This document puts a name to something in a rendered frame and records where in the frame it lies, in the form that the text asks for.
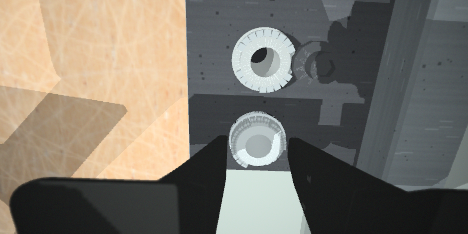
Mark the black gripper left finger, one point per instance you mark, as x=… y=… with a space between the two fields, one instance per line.
x=185 y=201

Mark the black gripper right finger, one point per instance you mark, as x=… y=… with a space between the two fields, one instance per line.
x=337 y=198

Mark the grey flanged bushing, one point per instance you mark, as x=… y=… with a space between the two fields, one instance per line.
x=258 y=141

